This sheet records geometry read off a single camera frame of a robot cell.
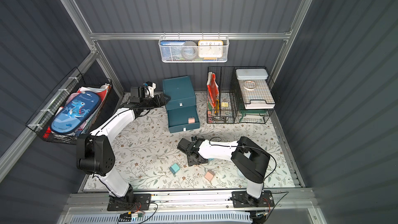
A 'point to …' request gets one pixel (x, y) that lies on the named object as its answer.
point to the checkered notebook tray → (260, 97)
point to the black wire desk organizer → (240, 95)
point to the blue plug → (174, 168)
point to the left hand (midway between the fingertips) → (168, 99)
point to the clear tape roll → (249, 85)
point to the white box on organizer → (252, 74)
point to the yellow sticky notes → (224, 104)
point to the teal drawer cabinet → (182, 104)
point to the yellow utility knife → (217, 107)
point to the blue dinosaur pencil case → (75, 112)
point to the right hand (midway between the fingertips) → (197, 159)
